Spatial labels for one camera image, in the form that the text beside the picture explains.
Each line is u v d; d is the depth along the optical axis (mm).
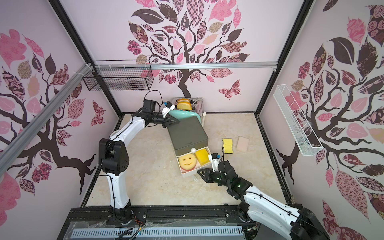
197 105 1027
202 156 839
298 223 410
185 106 976
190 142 778
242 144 1014
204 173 759
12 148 504
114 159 539
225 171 598
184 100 1006
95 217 745
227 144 1002
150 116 748
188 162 812
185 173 759
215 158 725
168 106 794
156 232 697
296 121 794
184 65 923
